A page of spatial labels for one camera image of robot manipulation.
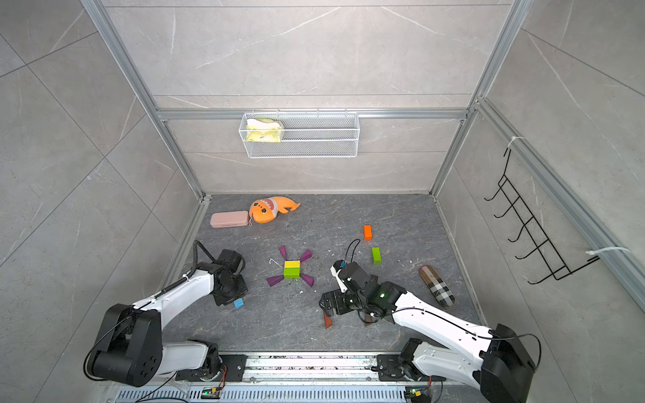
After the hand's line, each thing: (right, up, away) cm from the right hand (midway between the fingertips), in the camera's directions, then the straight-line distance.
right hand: (333, 300), depth 78 cm
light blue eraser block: (-32, -3, +6) cm, 33 cm away
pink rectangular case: (-45, +25, +30) cm, 60 cm away
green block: (+17, +11, +19) cm, 28 cm away
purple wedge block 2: (-10, +11, +20) cm, 25 cm away
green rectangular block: (-15, +5, +15) cm, 22 cm away
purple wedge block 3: (-21, +3, +13) cm, 25 cm away
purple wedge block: (-19, +13, +20) cm, 31 cm away
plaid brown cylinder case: (+37, +1, +10) cm, 39 cm away
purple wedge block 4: (-8, +2, +13) cm, 16 cm away
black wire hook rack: (+54, +19, -15) cm, 59 cm away
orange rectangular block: (+15, +19, +26) cm, 36 cm away
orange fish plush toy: (-28, +29, +26) cm, 48 cm away
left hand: (-32, 0, +11) cm, 34 cm away
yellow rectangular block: (-15, +8, +18) cm, 25 cm away
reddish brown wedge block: (-2, -8, +4) cm, 9 cm away
